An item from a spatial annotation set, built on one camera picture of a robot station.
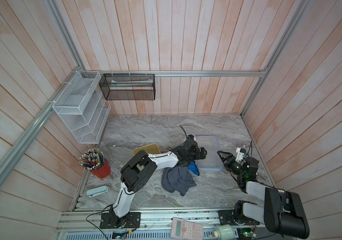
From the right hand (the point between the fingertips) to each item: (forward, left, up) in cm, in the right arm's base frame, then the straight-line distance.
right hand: (218, 153), depth 88 cm
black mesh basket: (+44, +60, +17) cm, 76 cm away
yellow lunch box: (+7, +41, -6) cm, 42 cm away
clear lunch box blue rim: (-3, +4, -3) cm, 6 cm away
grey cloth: (-15, +24, -3) cm, 28 cm away
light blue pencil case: (-22, +70, -4) cm, 73 cm away
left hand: (+1, +10, -3) cm, 10 cm away
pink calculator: (-38, +22, -8) cm, 44 cm away
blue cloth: (-7, +16, -5) cm, 18 cm away
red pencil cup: (-11, +69, +10) cm, 70 cm away
